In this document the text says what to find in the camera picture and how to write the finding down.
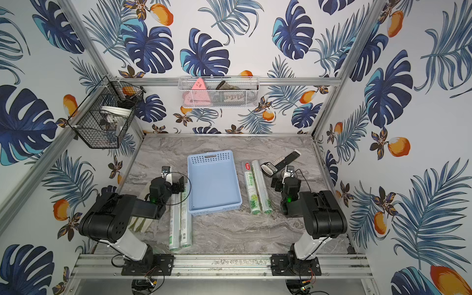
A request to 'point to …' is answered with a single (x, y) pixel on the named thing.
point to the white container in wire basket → (113, 117)
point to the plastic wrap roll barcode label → (184, 218)
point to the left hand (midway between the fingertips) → (173, 174)
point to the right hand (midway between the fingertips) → (287, 175)
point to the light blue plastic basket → (214, 185)
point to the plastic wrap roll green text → (175, 232)
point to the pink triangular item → (198, 96)
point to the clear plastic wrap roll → (263, 195)
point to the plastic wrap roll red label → (252, 195)
